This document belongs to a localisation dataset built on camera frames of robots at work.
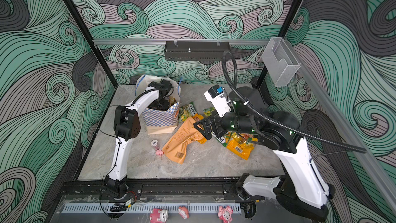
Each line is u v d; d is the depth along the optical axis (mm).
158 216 622
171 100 1035
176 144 830
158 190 745
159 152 836
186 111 996
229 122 442
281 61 788
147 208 698
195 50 949
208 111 1007
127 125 599
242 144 852
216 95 426
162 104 833
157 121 840
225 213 646
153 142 835
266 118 308
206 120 419
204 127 426
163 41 934
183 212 638
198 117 951
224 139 882
